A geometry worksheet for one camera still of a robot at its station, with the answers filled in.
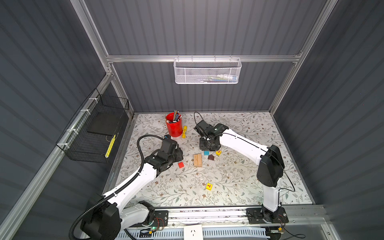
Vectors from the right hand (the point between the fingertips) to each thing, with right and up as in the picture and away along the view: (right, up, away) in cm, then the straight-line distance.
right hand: (205, 149), depth 87 cm
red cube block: (-15, -11, +7) cm, 19 cm away
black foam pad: (-51, +15, -12) cm, 54 cm away
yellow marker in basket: (-45, +1, -21) cm, 50 cm away
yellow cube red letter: (+2, -20, -4) cm, 21 cm away
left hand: (-15, -2, -3) cm, 15 cm away
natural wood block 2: (-3, -8, +6) cm, 11 cm away
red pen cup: (-19, +16, +8) cm, 26 cm away
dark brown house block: (+5, -6, +8) cm, 11 cm away
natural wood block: (-6, -8, +5) cm, 11 cm away
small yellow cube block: (+10, -4, +10) cm, 14 cm away
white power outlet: (-7, -35, -20) cm, 41 cm away
